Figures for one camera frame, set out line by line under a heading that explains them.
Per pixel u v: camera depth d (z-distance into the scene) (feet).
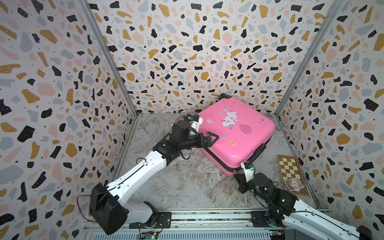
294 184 2.68
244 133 2.67
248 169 2.22
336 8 2.35
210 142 2.07
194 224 2.40
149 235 2.31
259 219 2.45
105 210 1.25
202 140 2.06
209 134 2.09
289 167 2.95
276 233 2.34
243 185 2.24
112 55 2.88
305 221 1.70
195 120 2.14
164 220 2.41
